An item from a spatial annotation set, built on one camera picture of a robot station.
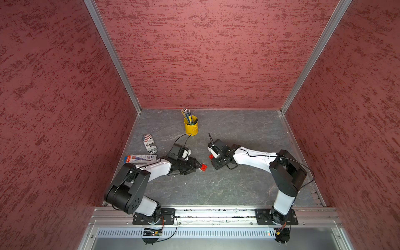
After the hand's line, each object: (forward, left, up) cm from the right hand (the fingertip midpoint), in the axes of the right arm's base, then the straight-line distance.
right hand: (216, 165), depth 91 cm
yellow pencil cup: (+22, +14, +6) cm, 27 cm away
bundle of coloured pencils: (+28, +17, +14) cm, 36 cm away
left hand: (-4, +11, +1) cm, 12 cm away
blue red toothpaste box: (+5, +47, +1) cm, 48 cm away
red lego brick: (-2, +8, +2) cm, 8 cm away
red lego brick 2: (+1, +3, +10) cm, 10 cm away
